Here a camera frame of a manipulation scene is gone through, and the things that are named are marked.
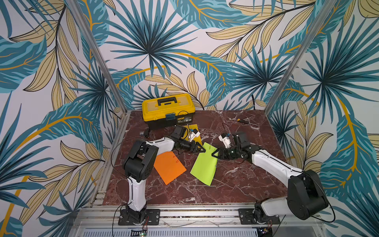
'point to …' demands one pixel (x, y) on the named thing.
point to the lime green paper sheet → (205, 167)
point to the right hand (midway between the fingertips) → (214, 154)
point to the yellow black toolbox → (166, 112)
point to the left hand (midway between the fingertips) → (202, 152)
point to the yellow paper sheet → (187, 129)
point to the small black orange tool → (239, 120)
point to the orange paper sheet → (168, 166)
